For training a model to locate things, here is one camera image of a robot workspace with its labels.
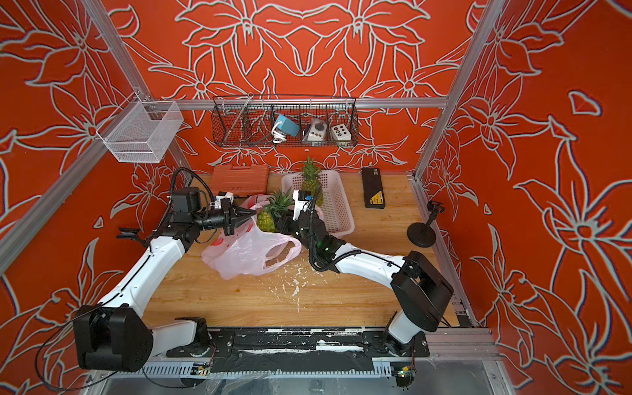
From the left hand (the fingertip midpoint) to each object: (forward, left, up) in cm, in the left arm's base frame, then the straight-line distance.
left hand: (255, 211), depth 73 cm
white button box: (+39, -26, +3) cm, 47 cm away
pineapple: (0, -3, -4) cm, 5 cm away
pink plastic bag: (-11, 0, -6) cm, 12 cm away
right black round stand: (+11, -61, -24) cm, 66 cm away
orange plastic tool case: (+35, +20, -24) cm, 47 cm away
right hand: (+2, -4, -2) cm, 4 cm away
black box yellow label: (+34, -43, -24) cm, 60 cm away
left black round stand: (-8, +37, -4) cm, 38 cm away
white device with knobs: (+35, -16, +5) cm, 39 cm away
